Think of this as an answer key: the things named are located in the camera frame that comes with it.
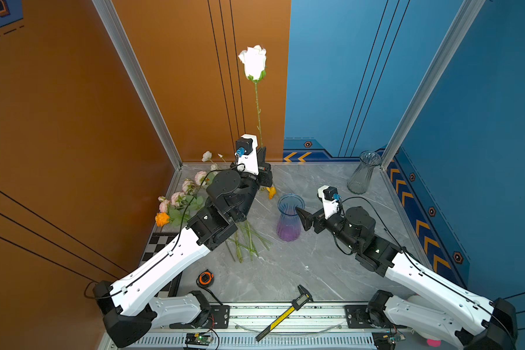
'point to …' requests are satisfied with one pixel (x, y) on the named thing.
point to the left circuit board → (197, 339)
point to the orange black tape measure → (205, 279)
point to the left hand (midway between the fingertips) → (264, 147)
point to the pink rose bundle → (243, 240)
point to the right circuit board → (386, 340)
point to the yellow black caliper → (297, 303)
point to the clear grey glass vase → (359, 181)
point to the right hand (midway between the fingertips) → (305, 202)
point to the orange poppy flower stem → (272, 192)
